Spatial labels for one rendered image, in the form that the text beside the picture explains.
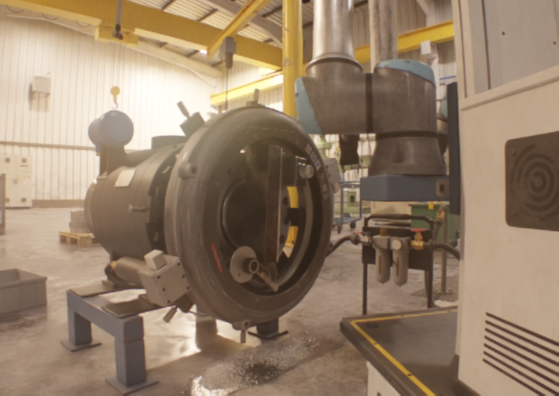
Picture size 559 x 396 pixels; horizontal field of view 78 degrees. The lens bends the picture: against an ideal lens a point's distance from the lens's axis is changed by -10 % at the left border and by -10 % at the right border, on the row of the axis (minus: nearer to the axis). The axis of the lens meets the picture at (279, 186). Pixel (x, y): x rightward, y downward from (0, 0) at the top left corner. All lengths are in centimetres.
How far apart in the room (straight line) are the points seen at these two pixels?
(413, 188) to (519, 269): 35
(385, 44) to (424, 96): 36
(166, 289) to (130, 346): 41
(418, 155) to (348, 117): 18
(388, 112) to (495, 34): 29
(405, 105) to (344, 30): 26
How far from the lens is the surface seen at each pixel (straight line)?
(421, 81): 93
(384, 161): 88
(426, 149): 89
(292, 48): 534
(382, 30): 124
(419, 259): 196
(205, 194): 108
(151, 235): 142
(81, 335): 189
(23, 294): 256
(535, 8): 107
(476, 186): 68
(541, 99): 58
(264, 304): 130
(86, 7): 1301
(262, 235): 124
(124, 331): 140
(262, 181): 124
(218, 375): 153
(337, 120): 92
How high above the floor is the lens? 68
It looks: 1 degrees up
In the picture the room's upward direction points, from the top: straight up
